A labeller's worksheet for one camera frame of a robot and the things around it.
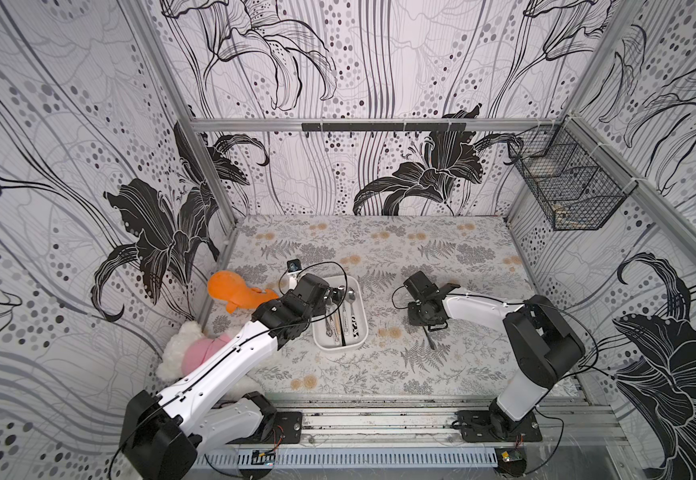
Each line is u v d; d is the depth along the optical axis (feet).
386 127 2.98
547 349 1.52
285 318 1.76
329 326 2.96
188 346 2.53
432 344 2.86
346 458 2.51
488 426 2.17
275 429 2.36
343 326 2.96
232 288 3.00
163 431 1.23
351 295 3.14
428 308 2.26
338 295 3.14
